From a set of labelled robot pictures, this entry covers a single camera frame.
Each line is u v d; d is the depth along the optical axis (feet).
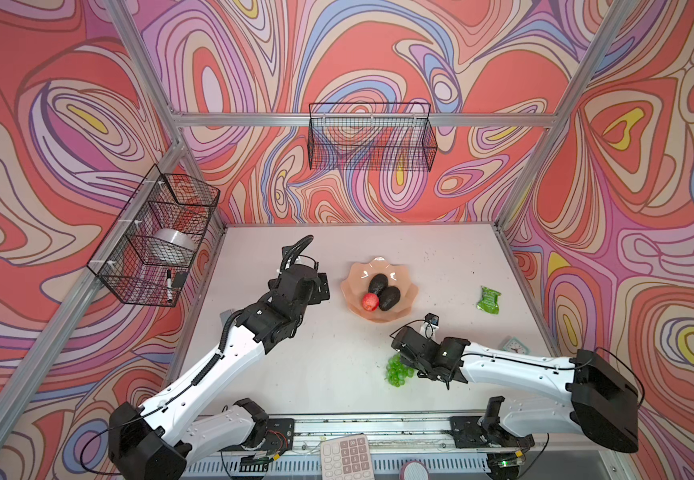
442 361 1.92
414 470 2.14
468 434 2.41
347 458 2.26
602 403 1.35
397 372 2.59
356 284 3.27
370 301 3.04
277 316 1.78
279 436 2.37
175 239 2.42
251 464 2.36
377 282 3.16
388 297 3.06
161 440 1.25
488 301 3.18
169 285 2.36
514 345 2.83
